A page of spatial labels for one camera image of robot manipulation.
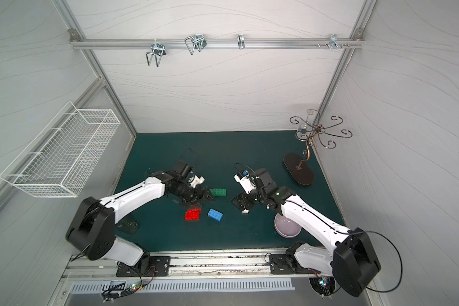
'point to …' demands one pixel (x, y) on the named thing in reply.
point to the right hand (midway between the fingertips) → (238, 196)
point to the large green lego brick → (219, 192)
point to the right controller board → (324, 285)
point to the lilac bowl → (286, 227)
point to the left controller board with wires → (111, 290)
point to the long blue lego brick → (215, 214)
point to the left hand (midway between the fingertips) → (208, 203)
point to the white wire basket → (60, 160)
